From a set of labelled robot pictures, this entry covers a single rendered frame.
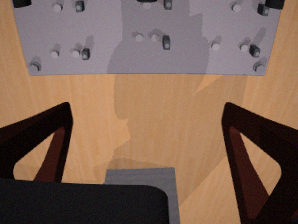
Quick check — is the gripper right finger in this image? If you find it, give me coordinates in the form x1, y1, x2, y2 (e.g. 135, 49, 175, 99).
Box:
221, 102, 298, 224

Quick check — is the grey toggle clamp with red handle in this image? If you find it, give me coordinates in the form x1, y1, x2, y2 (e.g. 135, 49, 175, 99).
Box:
12, 0, 32, 8
265, 0, 285, 10

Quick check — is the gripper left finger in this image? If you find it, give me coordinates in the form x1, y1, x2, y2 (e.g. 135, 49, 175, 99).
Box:
0, 102, 73, 182

